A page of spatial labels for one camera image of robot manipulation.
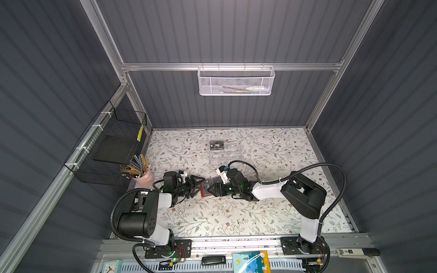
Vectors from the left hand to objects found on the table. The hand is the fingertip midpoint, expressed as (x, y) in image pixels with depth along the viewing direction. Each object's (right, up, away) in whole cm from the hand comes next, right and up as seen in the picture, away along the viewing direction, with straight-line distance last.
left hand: (204, 184), depth 88 cm
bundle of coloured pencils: (-35, +9, +1) cm, 37 cm away
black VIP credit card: (+6, +20, +12) cm, 24 cm away
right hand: (+4, -2, -2) cm, 5 cm away
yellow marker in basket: (-31, +26, -5) cm, 41 cm away
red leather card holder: (+1, -1, +5) cm, 5 cm away
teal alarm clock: (-35, -29, -20) cm, 49 cm away
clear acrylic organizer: (+10, +16, +12) cm, 23 cm away
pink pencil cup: (-31, +2, -1) cm, 31 cm away
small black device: (+6, -26, -20) cm, 33 cm away
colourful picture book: (+21, -28, -18) cm, 40 cm away
